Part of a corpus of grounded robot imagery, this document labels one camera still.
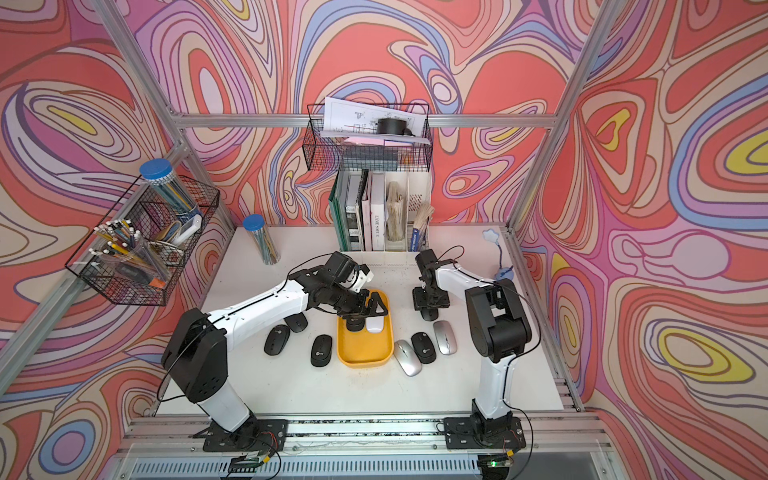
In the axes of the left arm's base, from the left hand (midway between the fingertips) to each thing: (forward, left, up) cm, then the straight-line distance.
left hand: (381, 313), depth 81 cm
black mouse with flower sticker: (-4, -13, -13) cm, 18 cm away
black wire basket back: (+52, +16, +17) cm, 57 cm away
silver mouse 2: (-8, -8, -13) cm, 17 cm away
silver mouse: (-2, -19, -12) cm, 23 cm away
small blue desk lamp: (+17, -39, -4) cm, 43 cm away
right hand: (+8, -16, -14) cm, 23 cm away
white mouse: (+3, +2, -12) cm, 13 cm away
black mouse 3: (-3, +31, -11) cm, 33 cm away
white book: (+30, +1, +12) cm, 32 cm away
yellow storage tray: (-4, +5, -14) cm, 15 cm away
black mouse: (+2, +8, -11) cm, 14 cm away
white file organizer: (+30, -1, +9) cm, 31 cm away
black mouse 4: (-5, +18, -12) cm, 22 cm away
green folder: (+28, +13, +16) cm, 35 cm away
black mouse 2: (+6, -15, -12) cm, 20 cm away
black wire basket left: (+12, +54, +19) cm, 58 cm away
